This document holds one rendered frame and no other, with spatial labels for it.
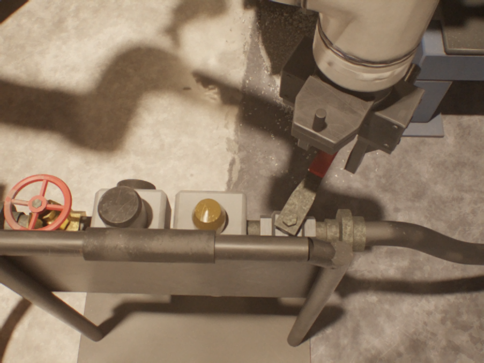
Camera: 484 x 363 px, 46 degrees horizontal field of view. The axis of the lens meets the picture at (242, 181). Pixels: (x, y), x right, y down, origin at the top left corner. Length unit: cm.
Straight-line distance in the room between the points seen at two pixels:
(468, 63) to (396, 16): 70
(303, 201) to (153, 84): 72
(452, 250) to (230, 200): 28
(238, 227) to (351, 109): 21
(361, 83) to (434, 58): 61
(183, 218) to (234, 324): 46
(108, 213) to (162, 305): 50
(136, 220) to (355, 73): 28
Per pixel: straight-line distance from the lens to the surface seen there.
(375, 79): 48
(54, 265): 69
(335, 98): 50
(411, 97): 56
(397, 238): 67
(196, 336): 107
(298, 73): 55
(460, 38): 110
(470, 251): 79
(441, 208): 121
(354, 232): 66
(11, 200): 65
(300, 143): 67
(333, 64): 48
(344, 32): 45
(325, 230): 66
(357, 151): 63
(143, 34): 138
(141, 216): 62
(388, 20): 43
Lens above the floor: 106
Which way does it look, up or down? 66 degrees down
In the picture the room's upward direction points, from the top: straight up
